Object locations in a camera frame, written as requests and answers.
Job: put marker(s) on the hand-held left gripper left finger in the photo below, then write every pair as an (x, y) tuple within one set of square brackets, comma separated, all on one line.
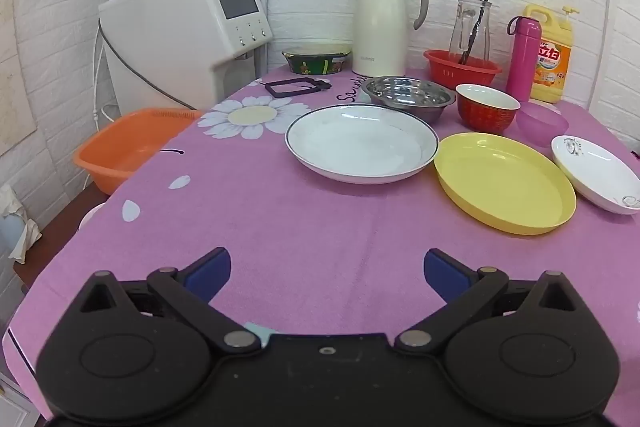
[(210, 274)]

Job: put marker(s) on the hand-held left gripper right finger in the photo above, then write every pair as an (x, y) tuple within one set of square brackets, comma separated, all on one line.
[(445, 276)]

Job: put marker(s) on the yellow plastic plate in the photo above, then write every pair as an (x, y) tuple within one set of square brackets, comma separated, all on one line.
[(500, 184)]

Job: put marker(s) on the large white plate dark rim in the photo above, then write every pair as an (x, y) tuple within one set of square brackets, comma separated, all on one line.
[(360, 144)]

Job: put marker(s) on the small white printed plate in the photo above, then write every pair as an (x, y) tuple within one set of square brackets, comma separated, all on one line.
[(597, 174)]

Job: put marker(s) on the stainless steel bowl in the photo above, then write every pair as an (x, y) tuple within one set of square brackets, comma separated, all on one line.
[(407, 94)]

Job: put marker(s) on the pink floral tablecloth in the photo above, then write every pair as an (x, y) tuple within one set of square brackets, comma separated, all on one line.
[(300, 217)]

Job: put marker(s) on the orange plastic basin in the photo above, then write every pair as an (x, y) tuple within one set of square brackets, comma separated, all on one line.
[(115, 167)]

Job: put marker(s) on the red bowl white inside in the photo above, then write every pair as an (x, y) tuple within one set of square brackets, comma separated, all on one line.
[(482, 114)]

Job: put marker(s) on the purple plastic bowl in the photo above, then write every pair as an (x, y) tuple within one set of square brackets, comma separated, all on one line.
[(542, 124)]

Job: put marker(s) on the crumpled white cloth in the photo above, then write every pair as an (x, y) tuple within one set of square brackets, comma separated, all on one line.
[(22, 232)]

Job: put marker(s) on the red plastic basket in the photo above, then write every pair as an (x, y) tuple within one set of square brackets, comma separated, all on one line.
[(462, 74)]

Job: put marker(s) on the pink water bottle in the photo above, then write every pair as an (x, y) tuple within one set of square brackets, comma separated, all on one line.
[(522, 57)]

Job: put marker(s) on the yellow detergent bottle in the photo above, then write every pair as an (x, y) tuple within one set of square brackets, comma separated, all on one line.
[(552, 67)]

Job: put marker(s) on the green instant noodle bowl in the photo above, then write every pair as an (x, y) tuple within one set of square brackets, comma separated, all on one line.
[(315, 62)]

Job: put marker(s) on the white water dispenser with screen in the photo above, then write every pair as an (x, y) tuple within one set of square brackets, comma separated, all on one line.
[(165, 37)]

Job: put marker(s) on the black straw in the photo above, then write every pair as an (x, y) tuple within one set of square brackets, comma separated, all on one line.
[(475, 29)]

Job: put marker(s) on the glass carafe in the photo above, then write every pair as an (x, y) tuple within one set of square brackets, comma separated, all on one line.
[(470, 27)]

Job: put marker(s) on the cream thermos jug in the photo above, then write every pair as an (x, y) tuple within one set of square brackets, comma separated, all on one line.
[(380, 27)]

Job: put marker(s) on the black rectangular frame clip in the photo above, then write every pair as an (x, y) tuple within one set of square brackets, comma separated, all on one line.
[(272, 90)]

